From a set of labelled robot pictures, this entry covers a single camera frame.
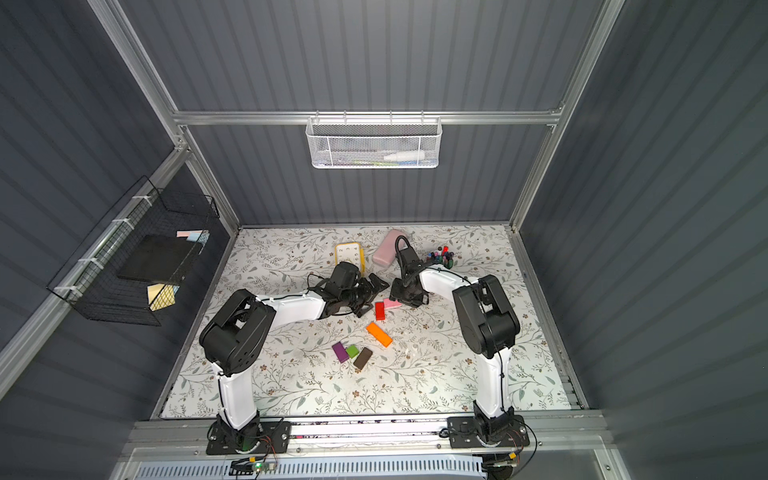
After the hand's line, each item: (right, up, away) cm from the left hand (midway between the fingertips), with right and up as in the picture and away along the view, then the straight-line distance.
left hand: (390, 296), depth 92 cm
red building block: (-3, -6, +5) cm, 8 cm away
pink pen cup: (+17, +12, +2) cm, 21 cm away
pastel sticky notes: (-55, +18, -10) cm, 59 cm away
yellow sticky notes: (-46, +5, -32) cm, 57 cm away
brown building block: (-8, -17, -5) cm, 20 cm away
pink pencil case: (-1, +15, +20) cm, 25 cm away
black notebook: (-55, +12, -21) cm, 60 cm away
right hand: (+2, -2, +6) cm, 6 cm away
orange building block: (-3, -12, -1) cm, 12 cm away
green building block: (-11, -16, -5) cm, 20 cm away
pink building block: (-1, -3, +4) cm, 6 cm away
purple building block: (-15, -16, -5) cm, 22 cm away
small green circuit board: (-30, -37, -22) cm, 53 cm away
